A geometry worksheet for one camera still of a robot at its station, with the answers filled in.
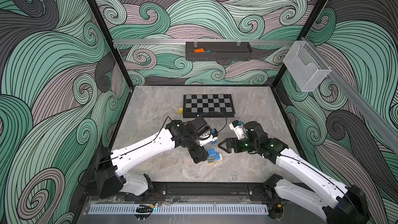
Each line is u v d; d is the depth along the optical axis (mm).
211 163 829
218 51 955
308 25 855
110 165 397
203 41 946
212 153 732
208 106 1039
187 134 500
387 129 506
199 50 922
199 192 756
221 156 811
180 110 1033
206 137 600
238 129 711
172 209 697
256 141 590
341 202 389
